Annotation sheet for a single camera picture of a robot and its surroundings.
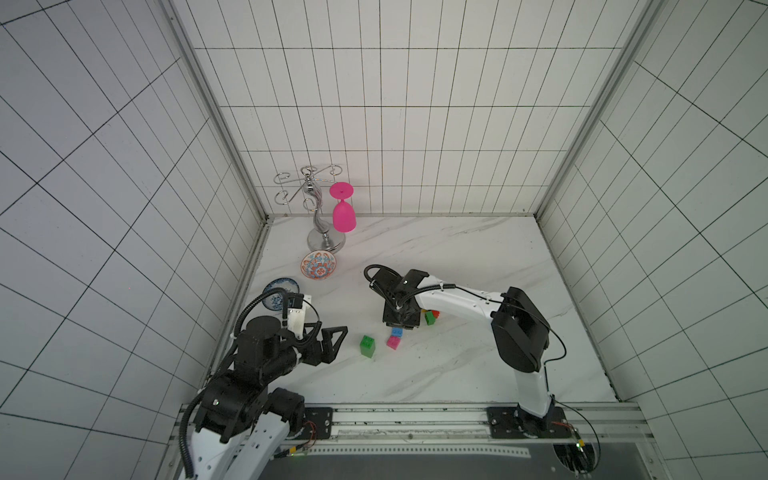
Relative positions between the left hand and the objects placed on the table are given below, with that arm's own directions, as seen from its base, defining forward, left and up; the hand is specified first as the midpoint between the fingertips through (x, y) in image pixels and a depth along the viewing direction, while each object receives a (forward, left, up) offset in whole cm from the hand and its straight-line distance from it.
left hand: (328, 335), depth 68 cm
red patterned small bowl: (+33, +11, -19) cm, 40 cm away
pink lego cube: (+5, -15, -19) cm, 25 cm away
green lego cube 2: (+2, -8, -13) cm, 16 cm away
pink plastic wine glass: (+42, +1, -3) cm, 42 cm away
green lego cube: (+12, -27, -17) cm, 34 cm away
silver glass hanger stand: (+45, +11, -18) cm, 49 cm away
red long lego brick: (0, -24, +12) cm, 26 cm away
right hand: (+13, -15, -17) cm, 26 cm away
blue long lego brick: (+8, -17, -16) cm, 24 cm away
